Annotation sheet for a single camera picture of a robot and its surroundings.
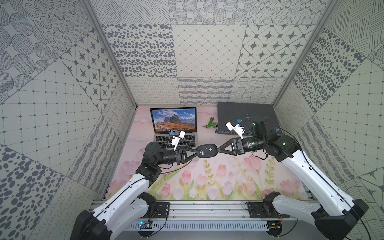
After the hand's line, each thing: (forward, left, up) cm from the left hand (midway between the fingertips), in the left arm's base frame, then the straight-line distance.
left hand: (196, 148), depth 64 cm
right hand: (-2, -10, +2) cm, 11 cm away
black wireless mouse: (-2, -4, +1) cm, 5 cm away
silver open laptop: (+30, +21, -17) cm, 41 cm away
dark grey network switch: (+47, -34, -26) cm, 64 cm away
